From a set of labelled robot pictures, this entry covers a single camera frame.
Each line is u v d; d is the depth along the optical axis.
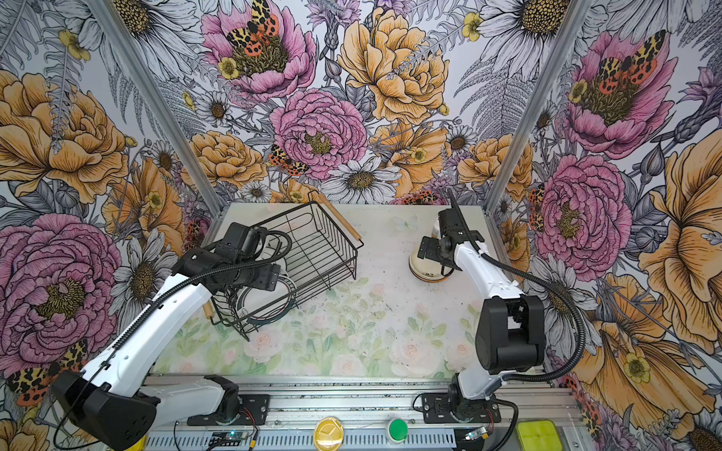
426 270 1.00
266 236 0.62
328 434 0.70
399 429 0.63
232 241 0.57
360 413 0.75
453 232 0.65
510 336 0.45
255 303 0.78
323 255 1.05
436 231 1.06
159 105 0.89
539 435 0.69
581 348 0.41
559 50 0.78
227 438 0.71
